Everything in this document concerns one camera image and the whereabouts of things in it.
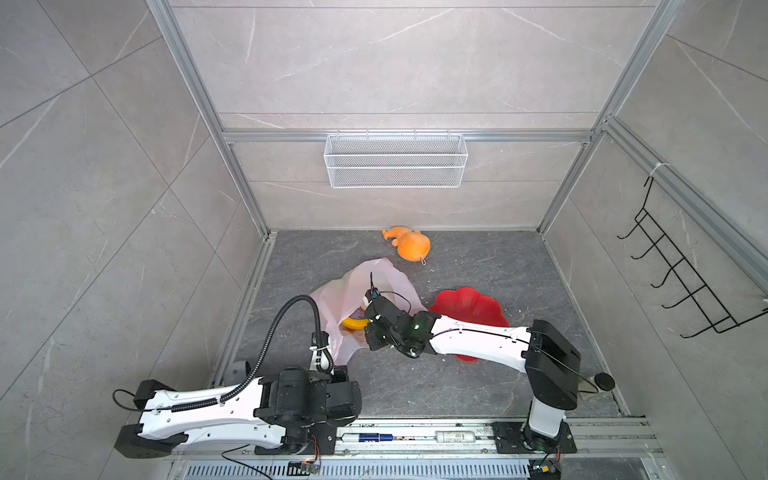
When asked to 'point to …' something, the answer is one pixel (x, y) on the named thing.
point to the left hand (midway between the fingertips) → (347, 371)
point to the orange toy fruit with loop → (412, 245)
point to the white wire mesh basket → (395, 161)
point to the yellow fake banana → (354, 323)
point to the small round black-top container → (236, 372)
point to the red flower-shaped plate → (470, 305)
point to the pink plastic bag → (340, 300)
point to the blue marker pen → (374, 437)
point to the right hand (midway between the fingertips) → (367, 329)
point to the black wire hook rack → (720, 317)
